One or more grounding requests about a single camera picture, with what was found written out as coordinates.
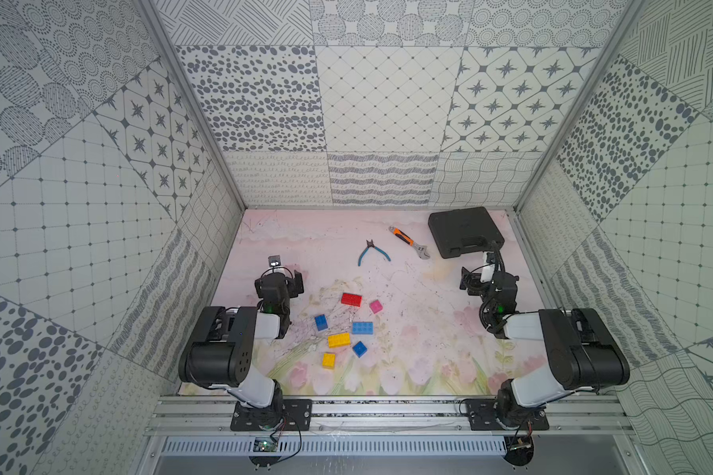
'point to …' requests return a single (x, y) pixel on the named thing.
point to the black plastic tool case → (463, 232)
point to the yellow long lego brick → (341, 339)
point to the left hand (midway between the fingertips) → (288, 272)
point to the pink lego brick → (375, 306)
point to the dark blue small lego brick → (321, 322)
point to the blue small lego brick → (359, 348)
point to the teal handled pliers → (370, 244)
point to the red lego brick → (352, 299)
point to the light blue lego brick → (361, 328)
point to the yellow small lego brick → (328, 360)
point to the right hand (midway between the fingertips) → (478, 272)
